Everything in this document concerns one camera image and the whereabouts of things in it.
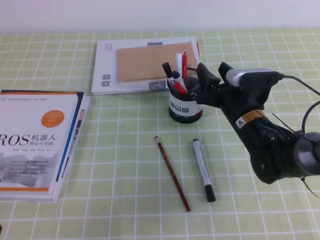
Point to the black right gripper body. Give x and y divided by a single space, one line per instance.
236 101

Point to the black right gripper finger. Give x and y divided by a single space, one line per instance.
205 77
223 70

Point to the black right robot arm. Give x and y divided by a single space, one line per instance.
275 152

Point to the red whiteboard marker in holder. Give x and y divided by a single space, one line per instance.
178 83

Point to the red pen in holder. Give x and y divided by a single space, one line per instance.
184 65

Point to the black mesh pen holder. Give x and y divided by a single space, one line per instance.
183 108

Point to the white pen in holder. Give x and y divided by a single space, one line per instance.
179 67

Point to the black capped marker in holder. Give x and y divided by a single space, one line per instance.
168 72

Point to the brown kraft notebook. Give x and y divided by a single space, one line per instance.
144 64

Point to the red wooden pencil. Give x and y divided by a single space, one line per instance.
173 175

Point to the white book under notebook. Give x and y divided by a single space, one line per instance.
104 79

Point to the white black whiteboard marker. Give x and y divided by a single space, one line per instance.
210 195

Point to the green checked tablecloth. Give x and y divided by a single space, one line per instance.
118 186

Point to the white ROS robotics book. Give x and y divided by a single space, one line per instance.
32 142

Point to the white book under ROS book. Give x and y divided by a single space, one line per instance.
72 150

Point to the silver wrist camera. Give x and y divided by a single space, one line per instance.
236 76

